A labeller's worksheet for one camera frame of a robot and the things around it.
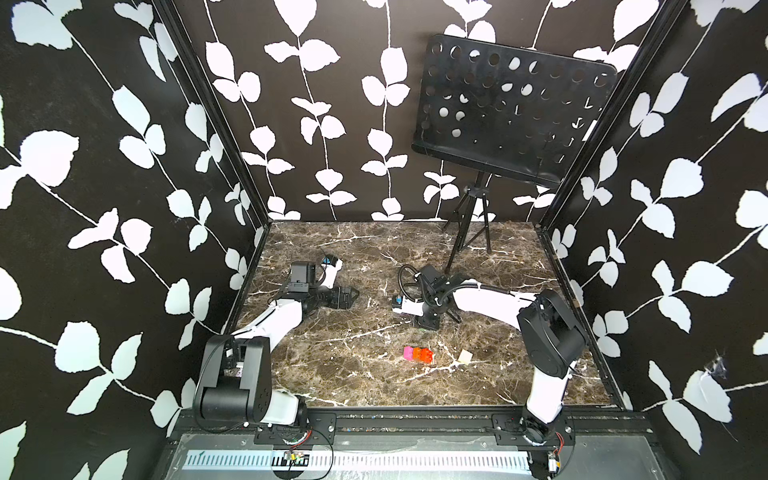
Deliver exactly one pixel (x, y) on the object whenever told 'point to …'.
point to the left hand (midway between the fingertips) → (348, 286)
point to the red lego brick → (426, 355)
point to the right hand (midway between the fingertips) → (416, 313)
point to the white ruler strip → (358, 461)
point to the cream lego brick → (465, 357)
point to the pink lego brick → (408, 353)
